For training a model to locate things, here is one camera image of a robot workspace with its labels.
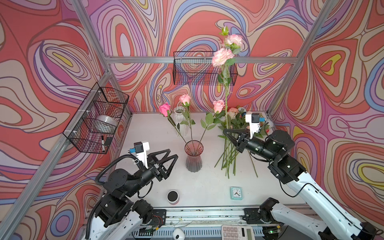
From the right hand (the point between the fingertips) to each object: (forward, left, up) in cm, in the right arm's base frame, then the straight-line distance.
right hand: (224, 135), depth 59 cm
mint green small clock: (-12, -10, -36) cm, 39 cm away
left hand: (-8, +19, 0) cm, 21 cm away
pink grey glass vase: (+7, +12, -21) cm, 26 cm away
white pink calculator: (-30, -7, -37) cm, 48 cm away
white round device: (-30, +21, -35) cm, 50 cm away
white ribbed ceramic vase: (+28, +20, -18) cm, 39 cm away
